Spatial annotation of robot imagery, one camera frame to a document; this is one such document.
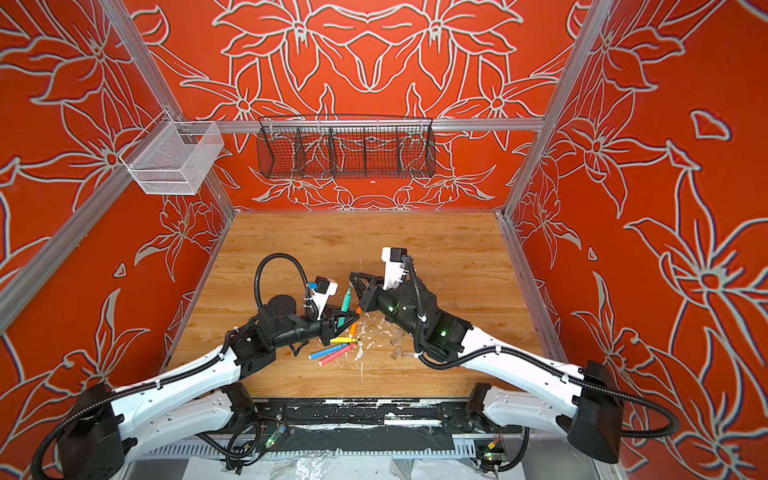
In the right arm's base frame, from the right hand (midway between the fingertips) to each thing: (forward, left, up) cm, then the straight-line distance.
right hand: (345, 277), depth 65 cm
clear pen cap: (-3, -12, -30) cm, 32 cm away
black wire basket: (+53, +3, -1) cm, 53 cm away
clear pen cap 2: (-6, -12, -30) cm, 33 cm away
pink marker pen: (-8, +7, -30) cm, 31 cm away
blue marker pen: (-7, +10, -30) cm, 32 cm away
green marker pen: (-3, +1, -7) cm, 8 cm away
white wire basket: (+44, +57, +2) cm, 72 cm away
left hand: (-4, -2, -11) cm, 11 cm away
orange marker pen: (-6, -1, -12) cm, 14 cm away
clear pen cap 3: (-7, -15, -30) cm, 34 cm away
